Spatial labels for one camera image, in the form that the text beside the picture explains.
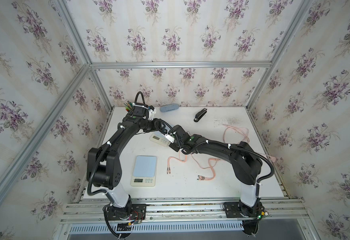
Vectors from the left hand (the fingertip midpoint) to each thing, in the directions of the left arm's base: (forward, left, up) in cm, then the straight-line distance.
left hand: (161, 126), depth 88 cm
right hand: (-4, -8, -7) cm, 11 cm away
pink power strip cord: (-13, -72, -18) cm, 75 cm away
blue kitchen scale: (-20, +10, -18) cm, 29 cm away
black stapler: (+21, -28, -12) cm, 37 cm away
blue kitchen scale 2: (+1, +2, -14) cm, 14 cm away
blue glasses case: (+30, -4, -14) cm, 34 cm away
